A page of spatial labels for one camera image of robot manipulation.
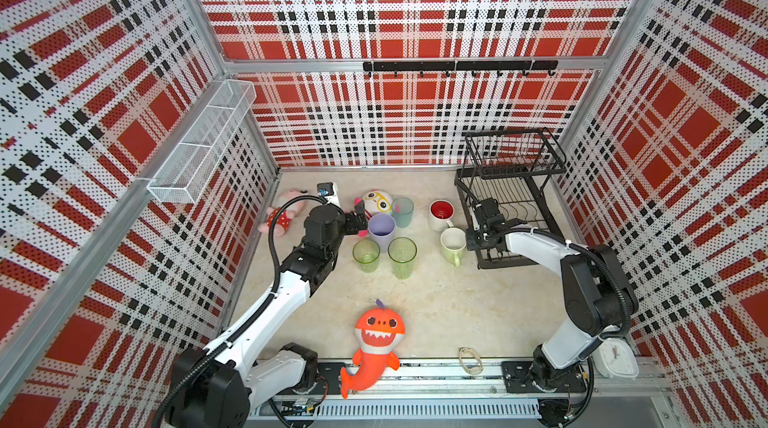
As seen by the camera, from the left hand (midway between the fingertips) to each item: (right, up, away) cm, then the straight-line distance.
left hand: (352, 203), depth 81 cm
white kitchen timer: (+67, -39, -7) cm, 78 cm away
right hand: (+38, -11, +14) cm, 42 cm away
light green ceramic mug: (+29, -13, +7) cm, 32 cm away
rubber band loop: (+31, -42, -7) cm, 53 cm away
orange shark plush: (+8, -32, -6) cm, 34 cm away
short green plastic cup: (+2, -17, +14) cm, 22 cm away
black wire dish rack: (+60, +14, +38) cm, 72 cm away
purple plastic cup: (+7, -9, +16) cm, 20 cm away
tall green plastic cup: (+14, -14, +4) cm, 20 cm away
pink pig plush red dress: (-12, -2, -16) cm, 20 cm away
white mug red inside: (+27, -5, +23) cm, 36 cm away
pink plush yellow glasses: (+5, 0, +21) cm, 21 cm away
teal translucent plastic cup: (+14, -3, +22) cm, 26 cm away
